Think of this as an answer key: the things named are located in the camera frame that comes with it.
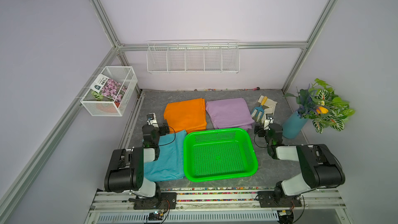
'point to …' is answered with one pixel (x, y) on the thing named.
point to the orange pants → (189, 115)
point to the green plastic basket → (210, 155)
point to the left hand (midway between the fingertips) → (159, 121)
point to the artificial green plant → (317, 103)
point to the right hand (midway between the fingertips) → (264, 121)
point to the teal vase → (293, 125)
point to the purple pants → (229, 113)
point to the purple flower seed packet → (103, 88)
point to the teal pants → (170, 164)
